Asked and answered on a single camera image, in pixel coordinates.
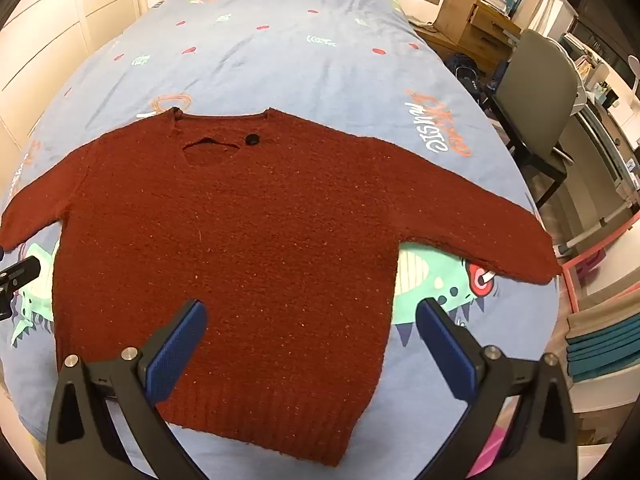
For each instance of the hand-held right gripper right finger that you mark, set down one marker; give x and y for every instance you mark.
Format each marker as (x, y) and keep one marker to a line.
(445, 350)

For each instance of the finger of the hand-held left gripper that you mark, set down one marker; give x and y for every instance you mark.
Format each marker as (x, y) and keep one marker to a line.
(22, 269)

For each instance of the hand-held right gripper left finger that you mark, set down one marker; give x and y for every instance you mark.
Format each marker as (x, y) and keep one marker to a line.
(179, 345)

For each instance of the dark red knit sweater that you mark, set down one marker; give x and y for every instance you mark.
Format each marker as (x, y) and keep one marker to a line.
(250, 235)

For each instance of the stack of folded teal cloths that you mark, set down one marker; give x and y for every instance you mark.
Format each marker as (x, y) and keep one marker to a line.
(605, 345)

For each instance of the white storage box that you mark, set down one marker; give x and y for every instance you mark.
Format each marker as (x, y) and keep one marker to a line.
(605, 410)

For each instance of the white wardrobe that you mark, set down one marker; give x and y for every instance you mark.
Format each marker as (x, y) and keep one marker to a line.
(75, 20)

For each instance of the dark backpack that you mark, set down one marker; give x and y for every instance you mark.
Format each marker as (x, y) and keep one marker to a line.
(465, 75)

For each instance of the grey chair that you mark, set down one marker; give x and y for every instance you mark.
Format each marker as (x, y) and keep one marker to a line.
(535, 85)

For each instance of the blue printed bed sheet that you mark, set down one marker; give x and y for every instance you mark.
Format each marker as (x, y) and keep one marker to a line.
(300, 60)

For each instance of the cardboard box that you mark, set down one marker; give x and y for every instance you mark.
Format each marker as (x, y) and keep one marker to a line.
(480, 25)

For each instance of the pink frame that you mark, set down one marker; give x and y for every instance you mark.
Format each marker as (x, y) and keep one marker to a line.
(572, 280)

